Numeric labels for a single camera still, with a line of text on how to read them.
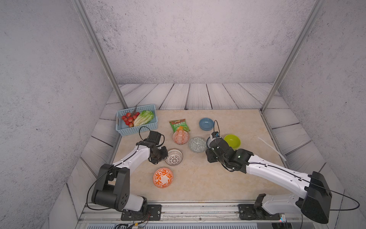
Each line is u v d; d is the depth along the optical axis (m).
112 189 0.43
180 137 1.02
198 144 0.99
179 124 1.07
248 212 0.73
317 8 0.71
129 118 1.10
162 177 0.85
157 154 0.74
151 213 0.73
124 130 1.01
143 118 1.08
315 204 0.38
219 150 0.58
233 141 0.98
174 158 0.91
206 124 1.08
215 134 0.70
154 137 0.73
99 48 0.85
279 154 0.96
